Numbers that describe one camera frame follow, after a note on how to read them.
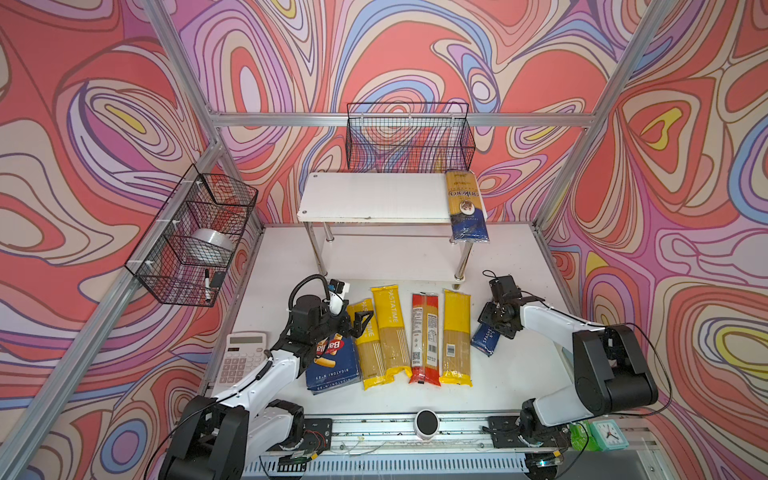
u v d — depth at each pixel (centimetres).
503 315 69
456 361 83
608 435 72
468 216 72
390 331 89
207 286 72
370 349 85
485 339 86
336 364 78
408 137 96
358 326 75
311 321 65
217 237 74
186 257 72
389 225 124
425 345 85
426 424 71
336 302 73
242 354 86
